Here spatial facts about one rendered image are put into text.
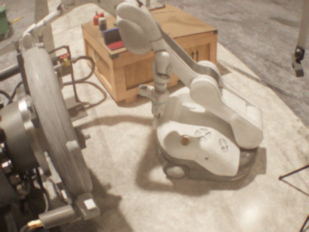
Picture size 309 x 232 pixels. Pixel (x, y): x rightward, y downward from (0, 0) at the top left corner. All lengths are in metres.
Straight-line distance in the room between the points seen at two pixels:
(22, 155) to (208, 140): 0.94
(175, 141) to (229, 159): 0.33
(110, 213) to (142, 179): 0.33
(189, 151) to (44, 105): 0.84
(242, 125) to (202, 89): 0.32
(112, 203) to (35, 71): 0.98
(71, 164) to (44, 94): 0.27
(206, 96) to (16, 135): 0.96
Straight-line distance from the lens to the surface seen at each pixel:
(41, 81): 1.03
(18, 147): 1.22
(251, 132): 1.64
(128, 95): 2.29
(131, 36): 1.40
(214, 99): 1.50
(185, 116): 1.75
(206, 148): 1.53
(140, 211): 1.68
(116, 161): 1.93
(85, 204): 1.13
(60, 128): 0.99
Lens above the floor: 1.46
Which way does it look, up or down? 42 degrees down
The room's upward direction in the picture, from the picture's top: 3 degrees counter-clockwise
